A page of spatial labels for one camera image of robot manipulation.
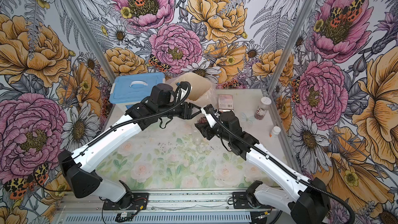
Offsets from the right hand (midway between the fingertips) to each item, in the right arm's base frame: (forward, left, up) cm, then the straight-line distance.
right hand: (200, 125), depth 74 cm
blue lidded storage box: (+32, +43, -5) cm, 54 cm away
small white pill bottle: (+5, -43, -18) cm, 47 cm away
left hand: (+1, +1, +7) cm, 7 cm away
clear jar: (+1, -1, +2) cm, 3 cm away
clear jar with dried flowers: (+3, +2, -20) cm, 20 cm away
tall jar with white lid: (+19, -38, -15) cm, 45 cm away
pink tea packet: (+30, -17, -19) cm, 40 cm away
